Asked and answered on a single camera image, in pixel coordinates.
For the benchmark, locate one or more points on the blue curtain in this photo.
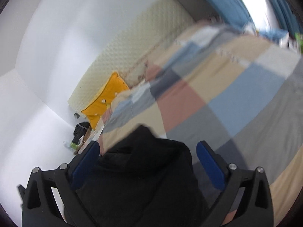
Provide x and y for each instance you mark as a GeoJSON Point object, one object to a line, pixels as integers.
{"type": "Point", "coordinates": [281, 4]}

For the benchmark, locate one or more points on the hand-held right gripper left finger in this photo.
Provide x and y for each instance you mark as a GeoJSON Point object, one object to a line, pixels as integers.
{"type": "Point", "coordinates": [85, 166]}

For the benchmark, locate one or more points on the blue cloth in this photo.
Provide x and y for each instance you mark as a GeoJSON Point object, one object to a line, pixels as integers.
{"type": "Point", "coordinates": [275, 34]}

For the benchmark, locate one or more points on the small green box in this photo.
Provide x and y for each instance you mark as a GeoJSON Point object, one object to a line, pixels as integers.
{"type": "Point", "coordinates": [298, 41]}

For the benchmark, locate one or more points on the green packet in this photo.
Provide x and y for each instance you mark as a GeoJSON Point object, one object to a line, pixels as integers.
{"type": "Point", "coordinates": [71, 145]}

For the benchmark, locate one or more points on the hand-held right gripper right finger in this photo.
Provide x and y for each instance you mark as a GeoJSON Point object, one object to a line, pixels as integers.
{"type": "Point", "coordinates": [210, 166]}

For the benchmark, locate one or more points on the blue towel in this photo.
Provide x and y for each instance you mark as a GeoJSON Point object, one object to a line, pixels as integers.
{"type": "Point", "coordinates": [224, 3]}

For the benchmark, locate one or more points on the cream quilted headboard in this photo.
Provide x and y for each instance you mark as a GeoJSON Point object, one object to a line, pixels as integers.
{"type": "Point", "coordinates": [132, 47]}

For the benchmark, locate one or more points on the patchwork quilt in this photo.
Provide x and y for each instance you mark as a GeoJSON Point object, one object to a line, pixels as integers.
{"type": "Point", "coordinates": [224, 87]}

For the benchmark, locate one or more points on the yellow crown pillow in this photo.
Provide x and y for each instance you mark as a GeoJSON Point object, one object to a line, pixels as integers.
{"type": "Point", "coordinates": [104, 102]}

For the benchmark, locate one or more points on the wooden nightstand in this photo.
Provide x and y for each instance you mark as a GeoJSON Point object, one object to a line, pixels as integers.
{"type": "Point", "coordinates": [82, 144]}

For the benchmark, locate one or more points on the black puffer jacket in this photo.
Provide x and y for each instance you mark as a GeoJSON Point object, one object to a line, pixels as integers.
{"type": "Point", "coordinates": [142, 175]}

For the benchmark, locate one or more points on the black bag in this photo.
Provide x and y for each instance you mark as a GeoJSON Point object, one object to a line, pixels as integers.
{"type": "Point", "coordinates": [80, 131]}

